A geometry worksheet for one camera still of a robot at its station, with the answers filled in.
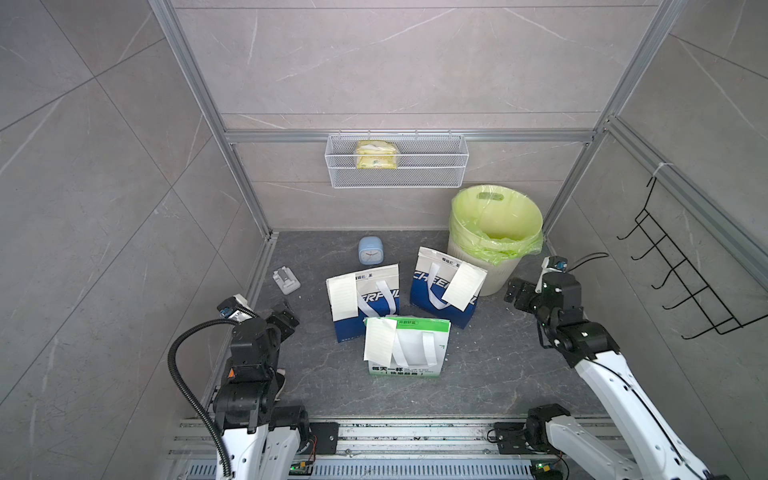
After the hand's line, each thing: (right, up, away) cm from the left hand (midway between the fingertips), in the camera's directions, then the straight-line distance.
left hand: (276, 304), depth 69 cm
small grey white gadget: (-10, +3, +34) cm, 36 cm away
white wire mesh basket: (+39, +44, +31) cm, 67 cm away
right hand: (+63, +4, +7) cm, 64 cm away
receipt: (+47, +4, +9) cm, 48 cm away
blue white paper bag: (+24, 0, +12) cm, 27 cm away
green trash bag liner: (+64, +22, +29) cm, 73 cm away
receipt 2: (+25, -8, -1) cm, 26 cm away
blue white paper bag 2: (+39, +7, +13) cm, 42 cm away
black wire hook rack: (+93, -1, -11) cm, 94 cm away
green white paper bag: (+34, -10, -3) cm, 36 cm away
